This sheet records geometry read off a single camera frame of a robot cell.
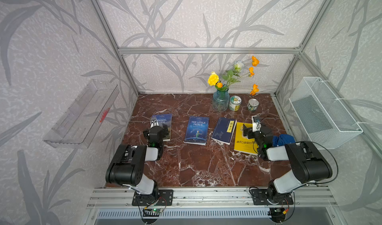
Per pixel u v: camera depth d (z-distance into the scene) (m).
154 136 0.71
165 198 0.73
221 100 1.02
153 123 0.79
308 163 0.46
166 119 1.03
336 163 0.45
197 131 0.98
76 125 0.66
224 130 0.99
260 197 0.72
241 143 0.91
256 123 0.80
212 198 0.76
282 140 0.92
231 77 0.94
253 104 1.08
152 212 0.72
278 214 0.72
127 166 0.45
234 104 1.05
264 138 0.71
